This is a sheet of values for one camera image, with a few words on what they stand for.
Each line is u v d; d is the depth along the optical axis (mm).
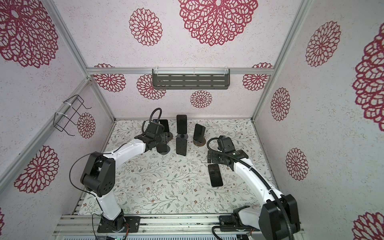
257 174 480
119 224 659
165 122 973
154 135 731
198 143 1048
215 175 1032
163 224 761
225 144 637
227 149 631
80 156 482
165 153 997
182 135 1095
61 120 727
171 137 1095
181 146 1086
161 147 845
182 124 1003
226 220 745
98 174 486
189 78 923
